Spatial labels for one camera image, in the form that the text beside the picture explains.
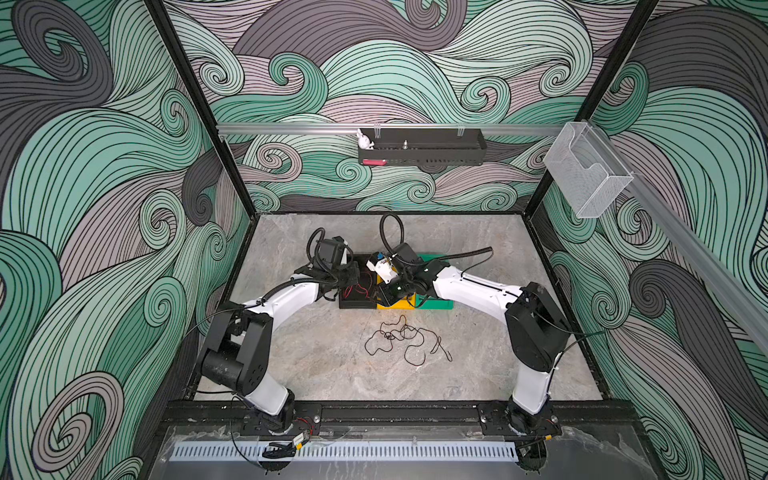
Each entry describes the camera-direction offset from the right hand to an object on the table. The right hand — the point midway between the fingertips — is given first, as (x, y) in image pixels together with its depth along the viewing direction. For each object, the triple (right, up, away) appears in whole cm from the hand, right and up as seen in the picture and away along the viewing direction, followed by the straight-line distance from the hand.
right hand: (374, 296), depth 86 cm
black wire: (+2, -13, +1) cm, 14 cm away
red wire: (-8, +1, +6) cm, 10 cm away
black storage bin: (-4, -1, +6) cm, 7 cm away
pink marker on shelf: (-1, +41, +4) cm, 41 cm away
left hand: (-5, +7, +5) cm, 10 cm away
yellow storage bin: (+9, 0, -9) cm, 13 cm away
